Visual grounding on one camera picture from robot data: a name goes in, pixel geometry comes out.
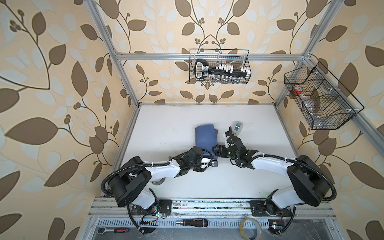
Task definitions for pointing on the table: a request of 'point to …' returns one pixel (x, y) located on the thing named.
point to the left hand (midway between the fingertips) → (208, 156)
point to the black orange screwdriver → (200, 222)
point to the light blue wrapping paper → (206, 138)
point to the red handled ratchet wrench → (102, 230)
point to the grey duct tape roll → (158, 181)
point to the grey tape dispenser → (238, 126)
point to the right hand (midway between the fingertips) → (217, 150)
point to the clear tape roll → (242, 232)
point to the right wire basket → (324, 103)
